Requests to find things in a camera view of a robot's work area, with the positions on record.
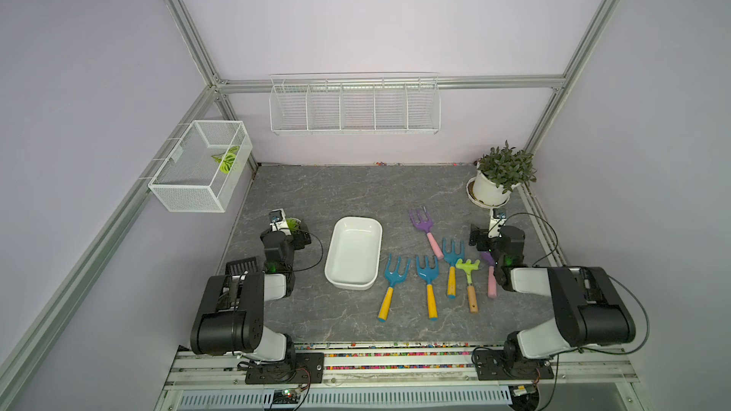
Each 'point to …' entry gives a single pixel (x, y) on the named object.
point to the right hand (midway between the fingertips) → (487, 223)
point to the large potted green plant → (497, 173)
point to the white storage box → (354, 253)
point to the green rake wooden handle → (469, 265)
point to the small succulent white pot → (294, 225)
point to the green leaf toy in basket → (227, 158)
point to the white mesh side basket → (210, 164)
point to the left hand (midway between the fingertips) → (291, 224)
